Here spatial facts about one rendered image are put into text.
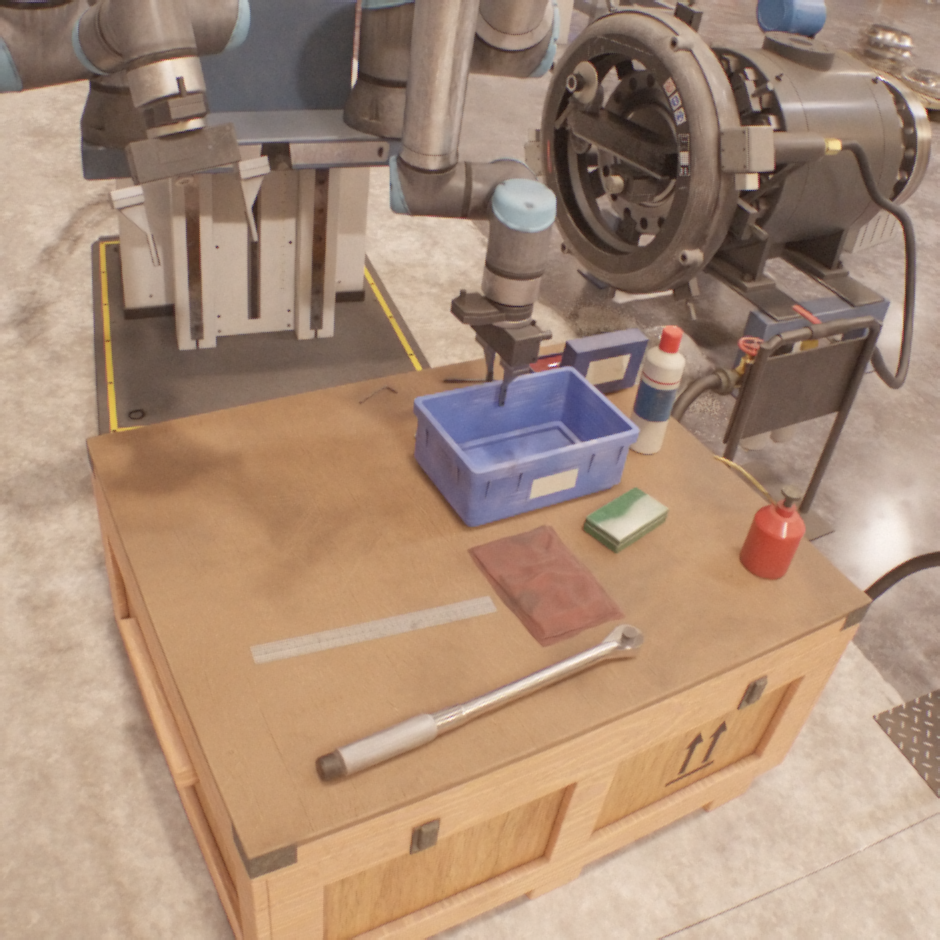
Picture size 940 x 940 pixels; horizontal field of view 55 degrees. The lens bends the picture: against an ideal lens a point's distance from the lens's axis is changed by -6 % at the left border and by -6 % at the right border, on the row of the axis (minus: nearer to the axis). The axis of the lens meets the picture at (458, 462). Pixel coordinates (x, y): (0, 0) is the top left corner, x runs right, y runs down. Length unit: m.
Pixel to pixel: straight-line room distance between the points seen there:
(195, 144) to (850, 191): 2.10
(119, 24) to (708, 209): 1.57
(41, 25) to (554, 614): 1.13
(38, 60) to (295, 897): 1.23
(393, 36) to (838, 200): 1.58
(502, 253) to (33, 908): 1.21
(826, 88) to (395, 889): 2.32
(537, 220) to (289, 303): 0.89
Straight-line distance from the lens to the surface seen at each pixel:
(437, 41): 1.35
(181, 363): 2.07
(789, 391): 2.13
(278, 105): 1.88
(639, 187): 2.48
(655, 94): 2.69
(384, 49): 1.74
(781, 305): 2.85
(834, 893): 1.79
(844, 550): 2.43
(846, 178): 2.89
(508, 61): 1.75
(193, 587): 1.34
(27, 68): 1.59
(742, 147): 2.32
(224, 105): 1.86
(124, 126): 1.68
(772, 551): 1.46
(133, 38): 1.22
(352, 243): 2.24
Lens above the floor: 1.41
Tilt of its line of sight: 37 degrees down
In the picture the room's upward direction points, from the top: 8 degrees clockwise
